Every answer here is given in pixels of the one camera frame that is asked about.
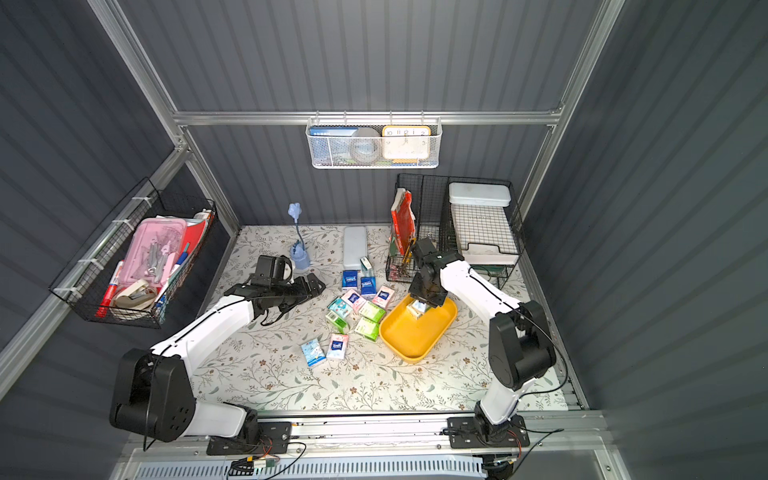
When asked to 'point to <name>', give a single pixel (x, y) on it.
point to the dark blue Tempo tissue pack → (350, 279)
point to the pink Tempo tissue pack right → (383, 296)
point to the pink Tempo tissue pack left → (354, 299)
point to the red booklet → (403, 219)
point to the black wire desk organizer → (475, 217)
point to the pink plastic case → (152, 251)
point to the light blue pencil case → (354, 246)
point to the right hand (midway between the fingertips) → (425, 295)
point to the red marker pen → (105, 305)
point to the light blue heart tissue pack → (313, 353)
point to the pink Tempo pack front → (337, 346)
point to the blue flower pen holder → (299, 253)
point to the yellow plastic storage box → (413, 339)
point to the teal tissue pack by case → (366, 263)
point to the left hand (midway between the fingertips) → (315, 292)
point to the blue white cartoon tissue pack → (417, 308)
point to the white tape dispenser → (137, 296)
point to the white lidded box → (479, 194)
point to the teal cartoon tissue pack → (340, 307)
